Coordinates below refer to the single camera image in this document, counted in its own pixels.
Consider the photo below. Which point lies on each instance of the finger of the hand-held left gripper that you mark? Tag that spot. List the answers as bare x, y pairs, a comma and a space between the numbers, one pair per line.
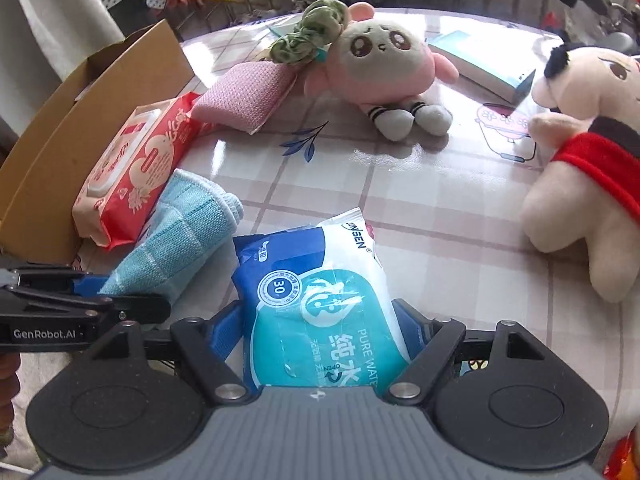
90, 284
140, 309

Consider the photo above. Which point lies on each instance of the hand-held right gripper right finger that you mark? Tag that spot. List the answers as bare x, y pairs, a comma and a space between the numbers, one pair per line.
417, 332

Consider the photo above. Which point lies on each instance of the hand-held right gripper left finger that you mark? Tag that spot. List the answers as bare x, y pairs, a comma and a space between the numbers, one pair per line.
227, 332

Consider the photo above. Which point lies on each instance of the blue wet wipes pack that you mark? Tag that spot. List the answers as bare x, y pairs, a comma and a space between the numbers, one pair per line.
310, 300

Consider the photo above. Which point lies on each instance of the teal towel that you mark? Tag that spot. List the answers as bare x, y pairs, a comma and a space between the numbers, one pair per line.
180, 225

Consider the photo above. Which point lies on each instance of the brown cardboard box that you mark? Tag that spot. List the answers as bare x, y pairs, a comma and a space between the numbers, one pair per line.
45, 170

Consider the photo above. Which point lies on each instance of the pink wet wipes pack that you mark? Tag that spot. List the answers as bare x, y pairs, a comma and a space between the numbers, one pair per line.
135, 165

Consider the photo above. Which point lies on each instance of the green scrunchie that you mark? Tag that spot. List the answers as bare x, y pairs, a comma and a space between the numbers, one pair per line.
310, 30

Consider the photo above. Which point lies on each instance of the person's left hand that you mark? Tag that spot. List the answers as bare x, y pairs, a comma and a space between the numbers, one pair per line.
7, 400

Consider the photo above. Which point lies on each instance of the cream fuzzy cloth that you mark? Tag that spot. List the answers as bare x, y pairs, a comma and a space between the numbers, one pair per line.
35, 375

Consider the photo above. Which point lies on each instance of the plaid floral tablecloth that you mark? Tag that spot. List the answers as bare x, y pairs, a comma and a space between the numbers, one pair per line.
425, 200

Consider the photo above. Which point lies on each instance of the cream plush doll red shirt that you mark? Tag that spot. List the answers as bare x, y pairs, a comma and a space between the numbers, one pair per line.
590, 200

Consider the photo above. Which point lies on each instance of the pink sponge cloth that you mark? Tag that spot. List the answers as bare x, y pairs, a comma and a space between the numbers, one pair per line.
245, 95

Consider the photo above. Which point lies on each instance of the red orange plastic bag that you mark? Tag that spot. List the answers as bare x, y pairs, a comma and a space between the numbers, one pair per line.
622, 460

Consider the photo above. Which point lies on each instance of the white curtain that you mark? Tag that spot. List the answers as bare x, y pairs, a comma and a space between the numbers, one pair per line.
50, 35

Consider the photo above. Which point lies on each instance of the dark box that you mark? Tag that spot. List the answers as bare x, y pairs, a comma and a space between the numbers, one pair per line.
135, 15

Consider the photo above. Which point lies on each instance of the pink plush doll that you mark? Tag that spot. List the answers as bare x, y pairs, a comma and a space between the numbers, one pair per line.
380, 60

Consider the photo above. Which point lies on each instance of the light blue box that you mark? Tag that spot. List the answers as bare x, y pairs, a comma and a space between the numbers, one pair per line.
475, 60

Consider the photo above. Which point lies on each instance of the grey cushion pad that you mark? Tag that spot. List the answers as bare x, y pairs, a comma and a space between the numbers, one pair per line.
617, 42

